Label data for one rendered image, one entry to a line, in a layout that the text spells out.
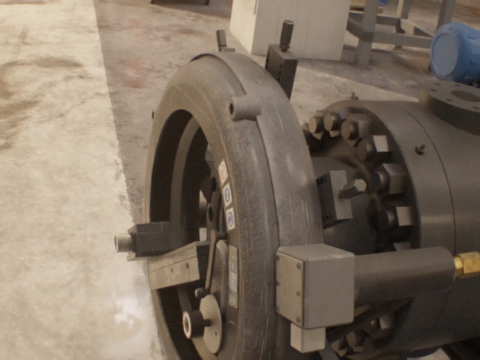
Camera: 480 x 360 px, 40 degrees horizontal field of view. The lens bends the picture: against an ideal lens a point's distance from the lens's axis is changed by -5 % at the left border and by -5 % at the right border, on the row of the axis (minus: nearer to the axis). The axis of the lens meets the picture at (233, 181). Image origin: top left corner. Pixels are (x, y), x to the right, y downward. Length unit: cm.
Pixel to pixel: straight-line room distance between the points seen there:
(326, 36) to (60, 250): 335
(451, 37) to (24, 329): 146
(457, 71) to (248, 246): 87
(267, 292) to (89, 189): 189
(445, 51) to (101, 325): 127
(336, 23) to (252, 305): 435
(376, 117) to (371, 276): 47
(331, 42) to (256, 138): 426
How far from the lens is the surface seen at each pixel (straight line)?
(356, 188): 100
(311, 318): 97
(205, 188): 160
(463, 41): 173
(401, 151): 132
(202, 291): 120
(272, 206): 105
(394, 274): 104
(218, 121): 115
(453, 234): 133
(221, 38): 154
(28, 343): 204
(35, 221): 264
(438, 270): 109
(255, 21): 509
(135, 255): 147
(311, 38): 526
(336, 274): 97
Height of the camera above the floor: 132
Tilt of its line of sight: 26 degrees down
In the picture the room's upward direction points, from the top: 8 degrees clockwise
